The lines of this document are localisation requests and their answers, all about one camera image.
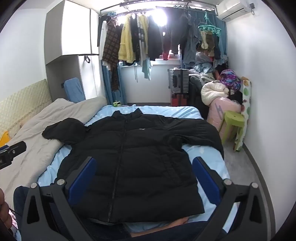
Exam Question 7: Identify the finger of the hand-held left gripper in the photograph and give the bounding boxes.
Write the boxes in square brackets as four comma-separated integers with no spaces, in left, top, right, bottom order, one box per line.
[0,141,26,171]

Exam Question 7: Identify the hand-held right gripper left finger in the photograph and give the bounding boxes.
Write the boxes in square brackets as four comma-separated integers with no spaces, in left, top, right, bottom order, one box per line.
[20,157,97,241]

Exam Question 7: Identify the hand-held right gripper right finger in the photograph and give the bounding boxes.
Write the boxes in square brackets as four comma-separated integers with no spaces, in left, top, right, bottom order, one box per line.
[192,156,277,241]

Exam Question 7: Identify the black puffer jacket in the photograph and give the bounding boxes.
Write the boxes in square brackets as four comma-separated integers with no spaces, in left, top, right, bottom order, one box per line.
[42,108,224,225]

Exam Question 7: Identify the denim hanging clothes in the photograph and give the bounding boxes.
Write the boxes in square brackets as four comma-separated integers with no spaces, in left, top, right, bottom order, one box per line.
[179,13,204,67]

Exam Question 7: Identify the person's left hand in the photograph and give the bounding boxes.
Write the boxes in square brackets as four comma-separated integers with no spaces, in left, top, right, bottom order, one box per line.
[0,187,12,234]

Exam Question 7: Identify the yellow object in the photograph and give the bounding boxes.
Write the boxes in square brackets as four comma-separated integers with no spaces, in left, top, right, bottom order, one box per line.
[0,130,11,148]

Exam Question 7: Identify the grey blanket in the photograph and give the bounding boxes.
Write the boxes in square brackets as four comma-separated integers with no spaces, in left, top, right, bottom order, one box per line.
[0,96,107,211]

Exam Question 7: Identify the beige padded headboard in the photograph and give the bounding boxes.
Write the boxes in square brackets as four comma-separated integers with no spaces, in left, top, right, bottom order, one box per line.
[0,79,52,139]

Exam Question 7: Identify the green plastic stool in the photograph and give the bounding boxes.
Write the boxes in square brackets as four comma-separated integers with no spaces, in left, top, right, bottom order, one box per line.
[218,110,245,149]

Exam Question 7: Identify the person's dark blue trousers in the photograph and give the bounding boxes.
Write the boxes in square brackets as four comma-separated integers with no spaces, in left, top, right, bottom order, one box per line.
[13,185,232,241]

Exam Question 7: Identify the pink bedding bundle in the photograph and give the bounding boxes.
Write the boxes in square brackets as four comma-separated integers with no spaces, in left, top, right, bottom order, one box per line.
[206,97,243,141]

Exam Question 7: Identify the light blue bed sheet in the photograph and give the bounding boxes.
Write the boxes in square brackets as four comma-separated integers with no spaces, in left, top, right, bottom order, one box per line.
[37,104,238,233]

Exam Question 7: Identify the blue cushion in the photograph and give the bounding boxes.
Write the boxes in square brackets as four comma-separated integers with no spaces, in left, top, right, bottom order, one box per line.
[64,77,85,103]

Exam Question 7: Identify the red suitcase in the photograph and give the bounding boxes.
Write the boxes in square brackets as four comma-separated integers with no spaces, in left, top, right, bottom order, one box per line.
[171,93,190,106]

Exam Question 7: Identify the polka dot board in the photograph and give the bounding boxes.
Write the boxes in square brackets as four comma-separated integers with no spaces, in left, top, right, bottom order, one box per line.
[233,76,252,152]

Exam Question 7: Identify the black suitcase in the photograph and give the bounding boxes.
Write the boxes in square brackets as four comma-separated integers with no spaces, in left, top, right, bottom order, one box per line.
[188,74,210,116]

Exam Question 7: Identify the white duvet bundle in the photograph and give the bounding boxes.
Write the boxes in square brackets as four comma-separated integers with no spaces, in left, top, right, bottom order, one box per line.
[200,81,230,106]

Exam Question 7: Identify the blue curtain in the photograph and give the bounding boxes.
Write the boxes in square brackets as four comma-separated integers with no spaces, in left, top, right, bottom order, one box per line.
[101,62,127,106]

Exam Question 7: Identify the purple patterned bag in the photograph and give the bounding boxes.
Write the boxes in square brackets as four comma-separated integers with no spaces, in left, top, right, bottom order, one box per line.
[219,69,241,92]

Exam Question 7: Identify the silver suitcase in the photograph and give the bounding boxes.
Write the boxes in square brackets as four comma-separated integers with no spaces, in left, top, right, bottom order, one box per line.
[167,68,190,95]

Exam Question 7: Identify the plaid brown coat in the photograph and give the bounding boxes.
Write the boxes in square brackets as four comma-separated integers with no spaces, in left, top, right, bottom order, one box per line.
[102,20,123,92]

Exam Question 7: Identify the yellow fleece jacket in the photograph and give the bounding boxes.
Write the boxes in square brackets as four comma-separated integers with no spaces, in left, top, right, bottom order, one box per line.
[118,15,148,63]

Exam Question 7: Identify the white hanging shirt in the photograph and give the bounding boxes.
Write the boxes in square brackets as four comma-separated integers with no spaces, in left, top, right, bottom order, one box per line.
[97,20,109,61]

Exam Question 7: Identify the black hanging coat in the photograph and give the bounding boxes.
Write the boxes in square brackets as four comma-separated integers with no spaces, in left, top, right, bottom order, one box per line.
[147,16,163,61]

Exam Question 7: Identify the teal clip hanger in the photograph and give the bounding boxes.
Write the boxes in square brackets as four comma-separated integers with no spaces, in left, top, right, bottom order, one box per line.
[198,11,222,36]

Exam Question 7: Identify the white air conditioner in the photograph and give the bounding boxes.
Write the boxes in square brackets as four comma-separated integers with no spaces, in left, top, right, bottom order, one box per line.
[217,0,256,22]

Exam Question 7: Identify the grey wall cabinet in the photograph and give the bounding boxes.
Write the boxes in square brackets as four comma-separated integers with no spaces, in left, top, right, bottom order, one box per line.
[44,0,103,102]

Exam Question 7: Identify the ceiling clothes rail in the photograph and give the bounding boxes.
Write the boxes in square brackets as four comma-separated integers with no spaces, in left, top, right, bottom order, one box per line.
[100,0,219,17]

